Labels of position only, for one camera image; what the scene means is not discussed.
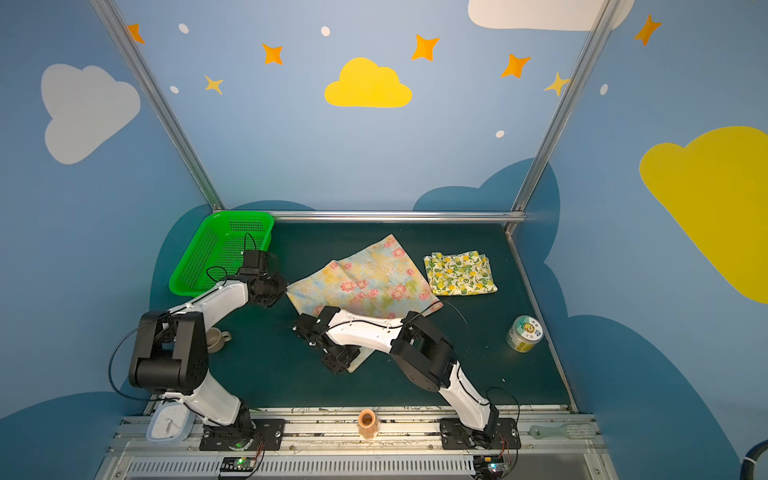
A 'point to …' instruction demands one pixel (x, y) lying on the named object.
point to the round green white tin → (524, 333)
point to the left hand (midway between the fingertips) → (292, 285)
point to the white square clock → (171, 422)
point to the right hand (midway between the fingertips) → (347, 360)
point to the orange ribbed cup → (368, 425)
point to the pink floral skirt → (381, 280)
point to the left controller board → (237, 466)
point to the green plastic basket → (217, 251)
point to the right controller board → (488, 466)
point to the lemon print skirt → (462, 273)
